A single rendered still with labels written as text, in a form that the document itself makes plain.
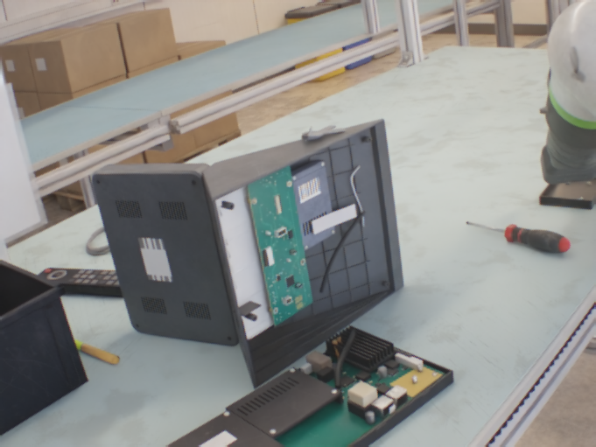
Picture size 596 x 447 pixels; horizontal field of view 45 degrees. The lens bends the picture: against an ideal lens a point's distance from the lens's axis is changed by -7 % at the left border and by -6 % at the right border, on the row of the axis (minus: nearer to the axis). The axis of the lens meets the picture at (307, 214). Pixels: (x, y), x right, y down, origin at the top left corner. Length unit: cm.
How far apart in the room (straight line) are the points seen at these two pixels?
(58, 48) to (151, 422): 354
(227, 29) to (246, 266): 561
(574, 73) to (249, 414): 44
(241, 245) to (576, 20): 39
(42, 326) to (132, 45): 368
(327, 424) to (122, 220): 33
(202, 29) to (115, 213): 531
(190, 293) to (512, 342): 35
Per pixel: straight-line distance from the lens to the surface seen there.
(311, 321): 86
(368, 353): 75
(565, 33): 76
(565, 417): 228
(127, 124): 229
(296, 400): 71
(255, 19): 655
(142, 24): 447
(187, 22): 603
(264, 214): 74
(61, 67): 421
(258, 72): 266
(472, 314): 85
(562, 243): 95
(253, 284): 76
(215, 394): 78
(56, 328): 81
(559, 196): 113
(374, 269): 88
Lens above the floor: 144
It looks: 22 degrees down
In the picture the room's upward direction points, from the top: 9 degrees counter-clockwise
